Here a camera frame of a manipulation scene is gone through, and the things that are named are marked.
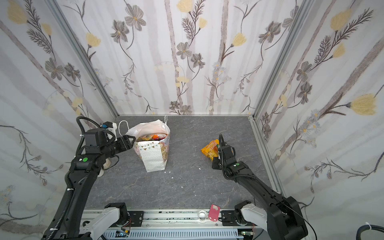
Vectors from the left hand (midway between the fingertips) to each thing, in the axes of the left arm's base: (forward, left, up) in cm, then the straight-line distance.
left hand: (128, 135), depth 72 cm
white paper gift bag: (-2, -11, -4) cm, 12 cm away
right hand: (-4, -43, -17) cm, 47 cm away
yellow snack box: (+4, -45, -23) cm, 51 cm away
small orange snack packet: (+4, -10, -8) cm, 13 cm away
